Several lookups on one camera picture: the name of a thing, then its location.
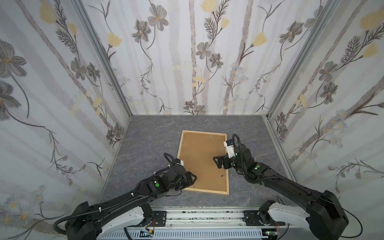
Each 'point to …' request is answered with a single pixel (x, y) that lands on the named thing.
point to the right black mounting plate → (251, 218)
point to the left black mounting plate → (160, 218)
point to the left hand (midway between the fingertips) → (194, 176)
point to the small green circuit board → (147, 233)
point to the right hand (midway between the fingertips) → (217, 153)
